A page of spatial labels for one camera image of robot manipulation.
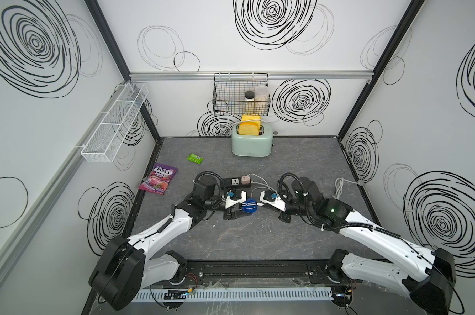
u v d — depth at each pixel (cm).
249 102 85
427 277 39
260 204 71
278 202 60
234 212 68
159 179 99
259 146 107
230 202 64
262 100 85
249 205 71
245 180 92
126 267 40
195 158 108
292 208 62
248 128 96
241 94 88
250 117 102
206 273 75
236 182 96
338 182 96
